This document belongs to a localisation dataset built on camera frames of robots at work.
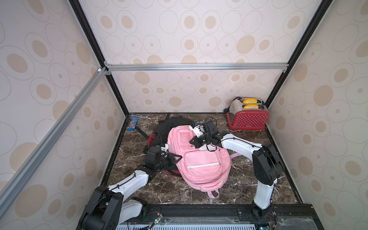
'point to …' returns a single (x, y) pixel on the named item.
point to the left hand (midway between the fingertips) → (184, 158)
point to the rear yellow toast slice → (250, 101)
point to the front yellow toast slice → (251, 106)
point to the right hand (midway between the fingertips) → (189, 144)
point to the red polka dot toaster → (247, 113)
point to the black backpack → (162, 131)
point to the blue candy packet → (133, 123)
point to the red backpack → (150, 138)
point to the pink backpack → (207, 169)
